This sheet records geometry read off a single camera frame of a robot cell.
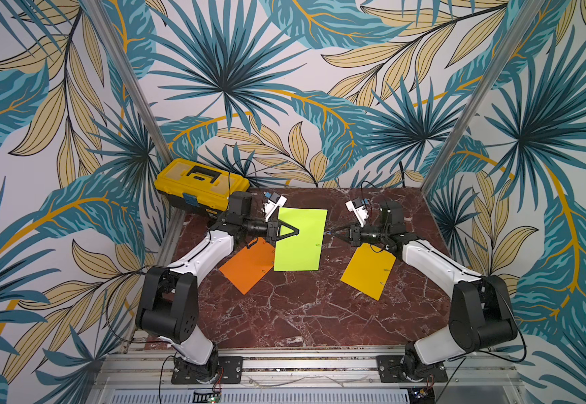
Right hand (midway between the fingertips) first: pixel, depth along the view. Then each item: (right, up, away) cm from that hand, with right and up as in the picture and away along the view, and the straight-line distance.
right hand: (333, 232), depth 82 cm
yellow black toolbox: (-50, +17, +16) cm, 56 cm away
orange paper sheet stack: (-31, -15, +13) cm, 36 cm away
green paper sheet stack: (-11, -6, -4) cm, 13 cm away
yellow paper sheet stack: (+15, -15, +13) cm, 25 cm away
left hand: (-12, 0, -6) cm, 14 cm away
